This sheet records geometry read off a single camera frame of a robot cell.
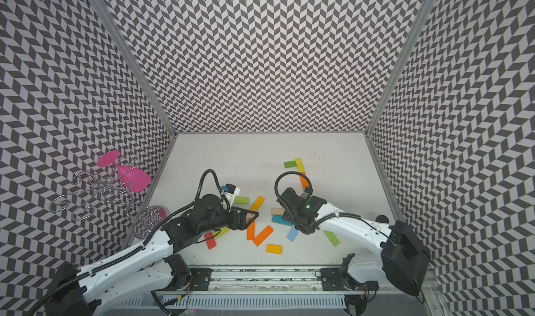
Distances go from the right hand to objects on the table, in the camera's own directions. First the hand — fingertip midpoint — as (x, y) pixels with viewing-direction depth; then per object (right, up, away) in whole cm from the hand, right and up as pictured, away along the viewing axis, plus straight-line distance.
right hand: (293, 220), depth 81 cm
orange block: (+7, +13, +20) cm, 25 cm away
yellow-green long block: (-24, +1, -15) cm, 28 cm away
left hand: (-16, +4, -6) cm, 18 cm away
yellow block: (+5, +20, +24) cm, 32 cm away
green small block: (0, +21, +24) cm, 32 cm away
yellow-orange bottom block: (-8, -11, -1) cm, 13 cm away
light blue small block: (0, -6, +3) cm, 7 cm away
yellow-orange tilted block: (-15, +4, +10) cm, 19 cm away
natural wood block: (-6, +2, +8) cm, 10 cm away
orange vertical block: (-17, -5, +3) cm, 18 cm away
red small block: (-32, -8, -1) cm, 33 cm away
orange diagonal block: (-12, -7, +2) cm, 14 cm away
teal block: (-6, -2, +6) cm, 9 cm away
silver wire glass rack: (-72, +12, -9) cm, 73 cm away
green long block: (+16, -8, +3) cm, 18 cm away
